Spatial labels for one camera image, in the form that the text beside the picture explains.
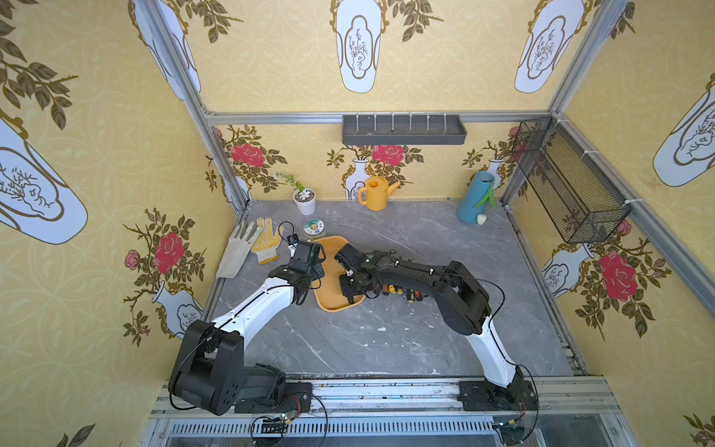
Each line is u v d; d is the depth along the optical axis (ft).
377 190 3.66
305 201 3.67
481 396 2.40
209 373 1.35
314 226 3.38
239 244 3.55
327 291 2.91
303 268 2.22
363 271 2.30
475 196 3.39
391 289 2.94
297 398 2.40
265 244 3.49
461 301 1.76
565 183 2.62
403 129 3.03
